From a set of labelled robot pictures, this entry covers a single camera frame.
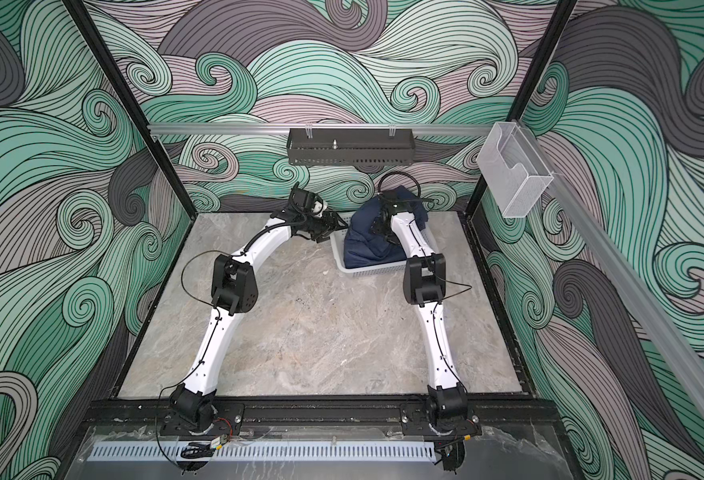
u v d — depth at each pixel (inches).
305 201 33.7
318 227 36.1
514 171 30.7
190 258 42.1
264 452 27.4
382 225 40.0
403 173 42.1
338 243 40.1
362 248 39.3
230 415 29.3
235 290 25.7
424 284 27.0
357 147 37.4
